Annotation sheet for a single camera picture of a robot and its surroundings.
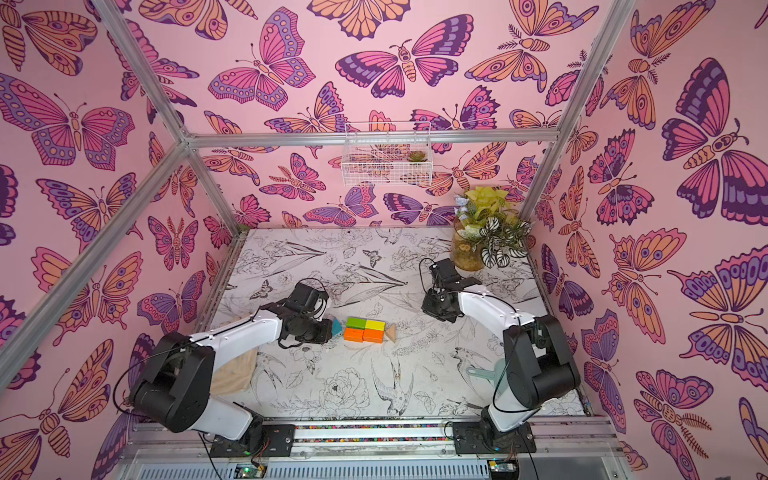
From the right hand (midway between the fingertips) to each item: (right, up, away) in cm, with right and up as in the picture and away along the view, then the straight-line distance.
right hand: (430, 307), depth 92 cm
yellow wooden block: (-17, -6, +1) cm, 18 cm away
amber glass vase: (+14, +16, +10) cm, 23 cm away
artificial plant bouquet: (+17, +24, -4) cm, 30 cm away
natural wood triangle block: (-12, -8, -2) cm, 14 cm away
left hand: (-29, -7, -1) cm, 30 cm away
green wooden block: (-23, -6, +3) cm, 24 cm away
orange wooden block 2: (-18, -8, 0) cm, 19 cm away
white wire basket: (-17, +50, +8) cm, 54 cm away
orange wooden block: (-24, -8, -1) cm, 25 cm away
